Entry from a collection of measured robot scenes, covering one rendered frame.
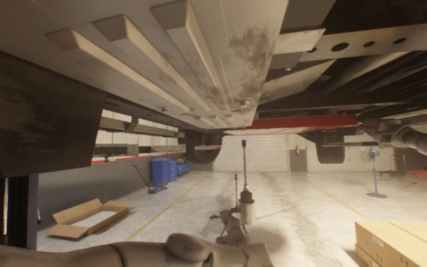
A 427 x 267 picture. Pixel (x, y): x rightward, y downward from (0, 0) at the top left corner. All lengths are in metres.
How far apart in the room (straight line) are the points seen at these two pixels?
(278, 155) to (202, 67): 9.48
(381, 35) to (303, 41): 0.22
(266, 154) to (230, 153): 2.04
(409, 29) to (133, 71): 0.45
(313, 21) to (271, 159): 9.42
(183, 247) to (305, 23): 0.36
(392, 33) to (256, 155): 9.16
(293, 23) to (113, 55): 0.19
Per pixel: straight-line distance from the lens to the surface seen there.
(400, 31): 0.45
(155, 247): 0.35
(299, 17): 0.21
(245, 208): 0.92
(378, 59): 0.79
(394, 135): 0.85
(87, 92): 0.30
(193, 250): 0.34
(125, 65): 0.21
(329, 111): 0.98
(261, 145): 9.47
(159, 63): 0.18
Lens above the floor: 1.52
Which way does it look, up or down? 5 degrees up
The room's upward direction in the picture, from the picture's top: 1 degrees counter-clockwise
